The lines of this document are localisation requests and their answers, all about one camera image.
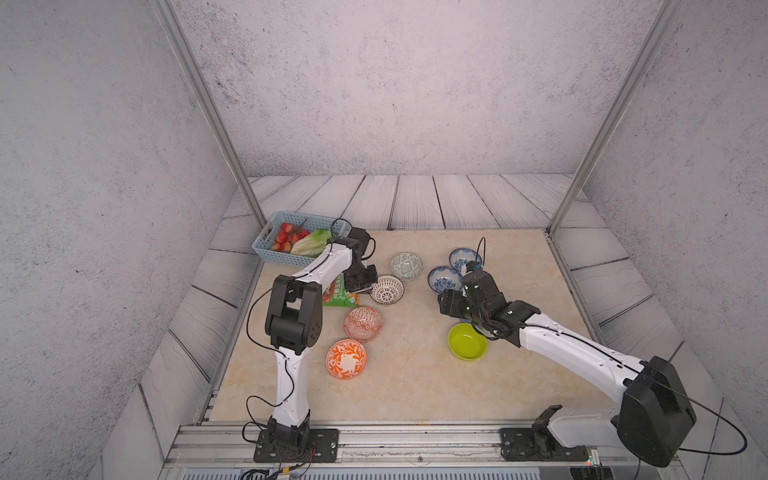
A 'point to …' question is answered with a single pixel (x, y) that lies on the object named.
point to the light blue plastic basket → (263, 244)
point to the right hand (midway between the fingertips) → (448, 298)
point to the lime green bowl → (466, 343)
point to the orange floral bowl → (346, 359)
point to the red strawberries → (287, 236)
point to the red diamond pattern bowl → (363, 324)
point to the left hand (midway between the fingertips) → (378, 289)
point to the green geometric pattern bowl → (406, 266)
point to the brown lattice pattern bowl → (388, 290)
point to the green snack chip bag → (336, 295)
